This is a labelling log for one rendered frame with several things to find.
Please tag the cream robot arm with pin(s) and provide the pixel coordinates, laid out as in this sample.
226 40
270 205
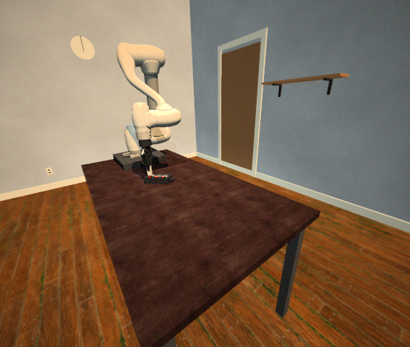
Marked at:
149 122

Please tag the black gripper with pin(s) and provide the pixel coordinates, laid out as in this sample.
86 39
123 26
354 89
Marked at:
147 155

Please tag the grey power strip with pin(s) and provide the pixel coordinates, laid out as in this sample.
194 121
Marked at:
158 179

